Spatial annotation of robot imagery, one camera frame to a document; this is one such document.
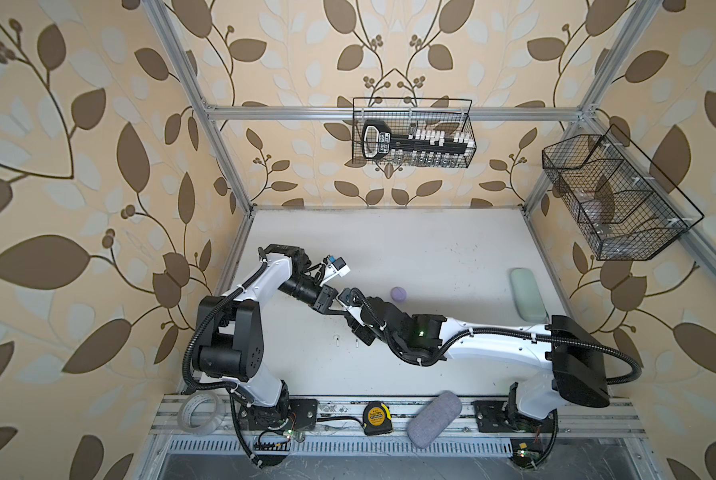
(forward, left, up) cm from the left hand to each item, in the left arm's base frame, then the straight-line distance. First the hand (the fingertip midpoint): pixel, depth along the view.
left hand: (348, 313), depth 76 cm
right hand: (+1, -1, 0) cm, 1 cm away
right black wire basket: (+23, -69, +18) cm, 75 cm away
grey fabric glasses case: (-21, -22, -11) cm, 32 cm away
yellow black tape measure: (-21, -8, -13) cm, 26 cm away
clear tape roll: (-21, +37, -17) cm, 46 cm away
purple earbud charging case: (+14, -14, -15) cm, 25 cm away
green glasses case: (+14, -56, -14) cm, 59 cm away
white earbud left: (-1, +4, -15) cm, 15 cm away
